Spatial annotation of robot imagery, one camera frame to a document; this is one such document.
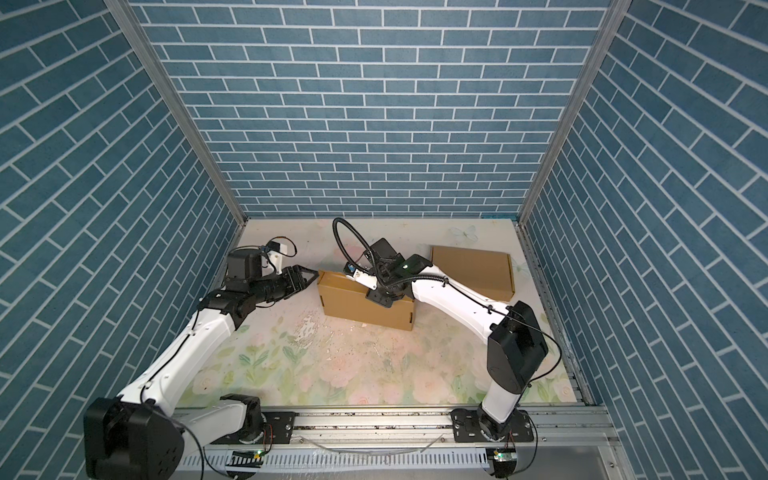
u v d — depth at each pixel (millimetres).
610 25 724
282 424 735
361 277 734
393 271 603
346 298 784
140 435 384
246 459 722
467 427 736
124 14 696
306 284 767
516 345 444
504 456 737
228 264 1163
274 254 652
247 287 616
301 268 734
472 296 502
